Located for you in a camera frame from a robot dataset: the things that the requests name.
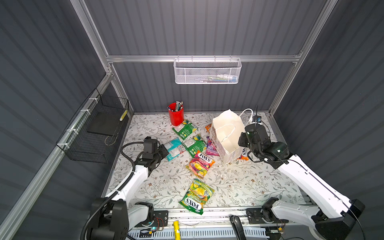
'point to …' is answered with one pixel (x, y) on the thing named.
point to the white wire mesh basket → (207, 71)
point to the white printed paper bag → (228, 133)
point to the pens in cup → (175, 106)
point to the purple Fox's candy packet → (210, 148)
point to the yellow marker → (177, 232)
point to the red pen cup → (177, 117)
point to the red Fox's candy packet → (200, 164)
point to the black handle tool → (238, 227)
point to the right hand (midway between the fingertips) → (244, 135)
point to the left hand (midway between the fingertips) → (166, 148)
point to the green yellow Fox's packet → (196, 196)
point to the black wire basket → (91, 136)
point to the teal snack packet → (174, 148)
